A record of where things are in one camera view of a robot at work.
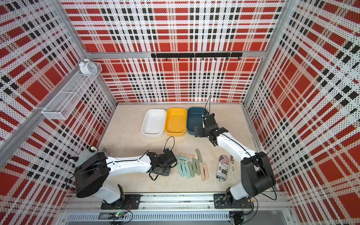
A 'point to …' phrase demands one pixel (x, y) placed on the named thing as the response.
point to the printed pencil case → (222, 168)
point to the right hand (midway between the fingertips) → (204, 129)
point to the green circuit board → (116, 215)
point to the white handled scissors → (233, 170)
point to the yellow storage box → (175, 124)
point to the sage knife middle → (193, 165)
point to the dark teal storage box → (194, 118)
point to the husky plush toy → (93, 153)
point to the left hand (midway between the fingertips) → (166, 169)
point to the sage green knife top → (199, 157)
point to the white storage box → (154, 122)
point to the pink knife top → (187, 155)
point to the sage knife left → (192, 173)
